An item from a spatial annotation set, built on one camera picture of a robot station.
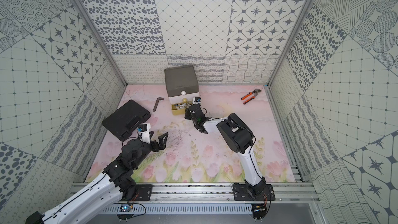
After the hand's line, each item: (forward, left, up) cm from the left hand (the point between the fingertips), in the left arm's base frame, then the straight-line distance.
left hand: (159, 130), depth 77 cm
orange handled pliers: (+44, -61, -16) cm, 76 cm away
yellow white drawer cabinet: (+28, -9, +3) cm, 29 cm away
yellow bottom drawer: (+24, -5, -13) cm, 28 cm away
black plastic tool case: (+11, +26, -11) cm, 31 cm away
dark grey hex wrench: (+31, +13, -16) cm, 37 cm away
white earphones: (+28, -8, -14) cm, 32 cm away
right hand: (+22, -12, -13) cm, 28 cm away
